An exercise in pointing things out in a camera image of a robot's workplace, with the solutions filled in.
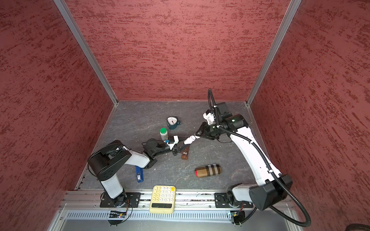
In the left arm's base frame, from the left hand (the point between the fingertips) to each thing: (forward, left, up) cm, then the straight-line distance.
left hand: (189, 142), depth 78 cm
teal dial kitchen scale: (+23, +12, -13) cm, 29 cm away
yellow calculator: (-26, +13, -14) cm, 32 cm away
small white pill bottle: (-1, -1, +5) cm, 5 cm away
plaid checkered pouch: (-11, -14, -13) cm, 22 cm away
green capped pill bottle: (+10, +16, -8) cm, 21 cm away
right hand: (-2, -4, +8) cm, 9 cm away
